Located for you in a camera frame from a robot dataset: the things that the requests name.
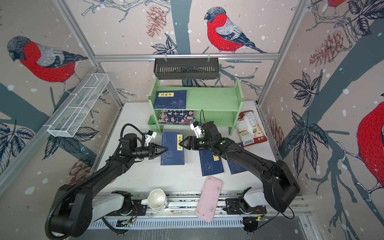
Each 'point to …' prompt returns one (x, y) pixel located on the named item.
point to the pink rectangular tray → (209, 199)
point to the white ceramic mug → (156, 199)
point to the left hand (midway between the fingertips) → (165, 151)
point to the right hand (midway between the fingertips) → (182, 146)
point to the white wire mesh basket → (82, 101)
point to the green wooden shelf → (219, 105)
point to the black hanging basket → (186, 68)
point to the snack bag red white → (250, 132)
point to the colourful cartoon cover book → (176, 117)
